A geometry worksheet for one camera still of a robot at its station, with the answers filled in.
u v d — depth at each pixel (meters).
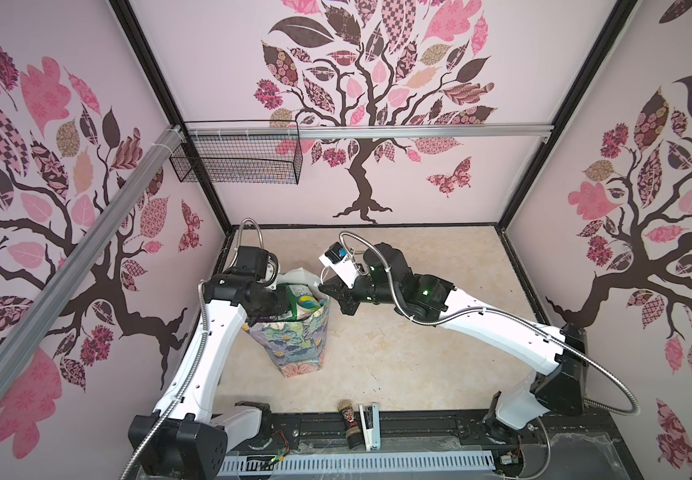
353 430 0.71
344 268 0.57
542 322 0.99
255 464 0.72
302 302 0.74
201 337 0.44
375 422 0.73
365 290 0.57
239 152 0.95
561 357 0.41
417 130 0.93
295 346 0.71
